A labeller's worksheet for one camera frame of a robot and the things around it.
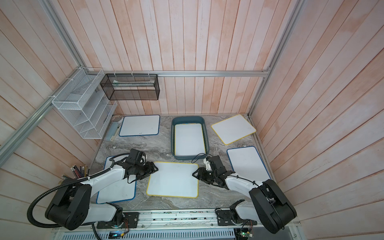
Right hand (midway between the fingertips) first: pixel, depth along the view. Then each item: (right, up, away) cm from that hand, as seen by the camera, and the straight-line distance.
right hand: (195, 175), depth 87 cm
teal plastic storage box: (-4, +35, +25) cm, 43 cm away
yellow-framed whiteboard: (-4, +20, +17) cm, 27 cm away
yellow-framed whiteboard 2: (-13, -3, +3) cm, 14 cm away
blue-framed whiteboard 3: (+35, +6, +10) cm, 36 cm away
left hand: (-24, +1, +1) cm, 24 cm away
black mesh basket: (-45, +58, +18) cm, 76 cm away
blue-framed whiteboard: (-42, +30, +27) cm, 59 cm away
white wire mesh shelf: (-59, +38, -7) cm, 70 cm away
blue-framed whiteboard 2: (-42, -8, -3) cm, 43 cm away
